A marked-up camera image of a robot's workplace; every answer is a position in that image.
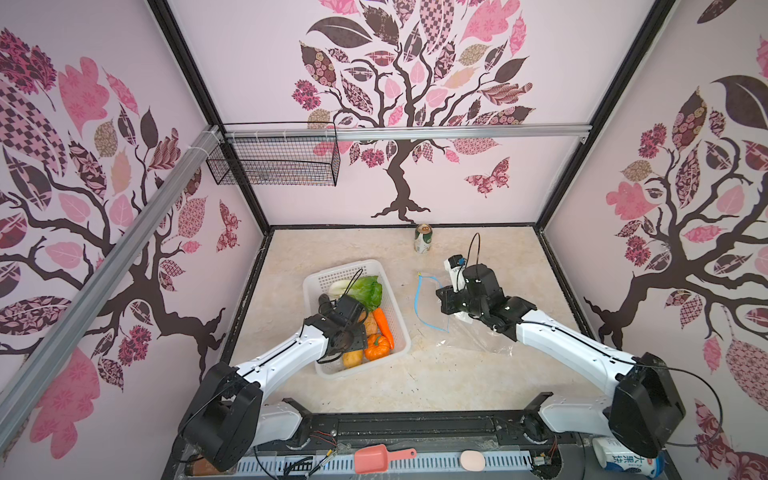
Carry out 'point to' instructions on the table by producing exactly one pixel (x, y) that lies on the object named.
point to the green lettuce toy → (368, 291)
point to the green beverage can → (423, 238)
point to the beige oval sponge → (472, 460)
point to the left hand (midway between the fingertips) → (354, 345)
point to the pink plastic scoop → (375, 459)
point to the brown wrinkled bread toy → (370, 325)
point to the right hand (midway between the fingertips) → (438, 287)
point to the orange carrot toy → (382, 322)
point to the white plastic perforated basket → (316, 282)
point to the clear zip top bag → (454, 329)
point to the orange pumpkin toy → (378, 347)
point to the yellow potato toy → (353, 359)
